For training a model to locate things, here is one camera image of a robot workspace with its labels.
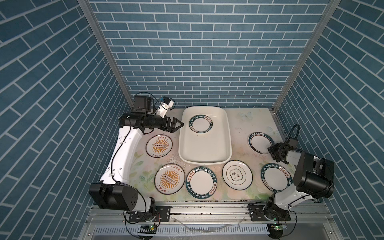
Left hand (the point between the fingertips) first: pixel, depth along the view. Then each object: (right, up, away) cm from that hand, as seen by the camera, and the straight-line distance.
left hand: (176, 121), depth 72 cm
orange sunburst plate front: (-6, -33, +12) cm, 36 cm away
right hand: (+57, -16, +24) cm, 64 cm away
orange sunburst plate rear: (-16, -16, +27) cm, 35 cm away
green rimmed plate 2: (+13, -2, +37) cm, 40 cm away
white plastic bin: (+15, -11, +32) cm, 37 cm away
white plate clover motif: (+34, -31, +14) cm, 48 cm away
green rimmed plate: (+12, -35, +12) cm, 39 cm away
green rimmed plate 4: (+57, -33, +15) cm, 68 cm away
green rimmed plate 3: (+53, -14, +30) cm, 63 cm away
